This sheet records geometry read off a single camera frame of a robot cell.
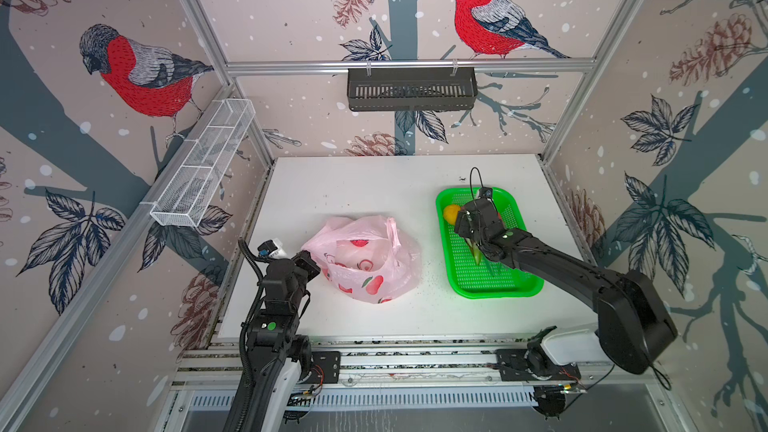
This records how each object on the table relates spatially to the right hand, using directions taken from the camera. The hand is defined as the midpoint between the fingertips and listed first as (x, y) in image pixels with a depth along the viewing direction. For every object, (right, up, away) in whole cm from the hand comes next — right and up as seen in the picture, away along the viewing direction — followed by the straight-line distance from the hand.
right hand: (466, 220), depth 89 cm
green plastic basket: (+7, -17, 0) cm, 19 cm away
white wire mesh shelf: (-73, +8, -17) cm, 76 cm away
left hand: (-45, -6, -11) cm, 47 cm away
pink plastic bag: (-31, -13, +5) cm, 34 cm away
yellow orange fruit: (-4, +2, +4) cm, 6 cm away
